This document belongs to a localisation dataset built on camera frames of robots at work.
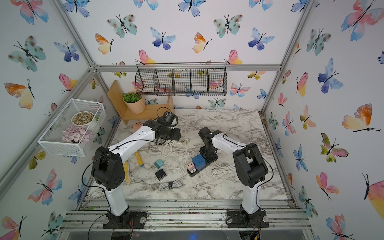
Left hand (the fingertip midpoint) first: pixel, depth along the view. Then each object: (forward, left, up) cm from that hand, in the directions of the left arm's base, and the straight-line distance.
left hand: (179, 134), depth 90 cm
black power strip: (-19, -7, -11) cm, 23 cm away
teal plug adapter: (-13, +13, -12) cm, 22 cm away
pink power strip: (+17, +33, -12) cm, 39 cm away
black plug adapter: (-19, +11, -13) cm, 26 cm away
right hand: (-10, -14, -10) cm, 20 cm away
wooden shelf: (+32, +25, -12) cm, 42 cm away
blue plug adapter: (-16, -12, -6) cm, 20 cm away
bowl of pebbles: (-5, +44, +20) cm, 48 cm away
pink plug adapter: (-17, -6, -7) cm, 20 cm away
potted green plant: (+23, +30, +4) cm, 38 cm away
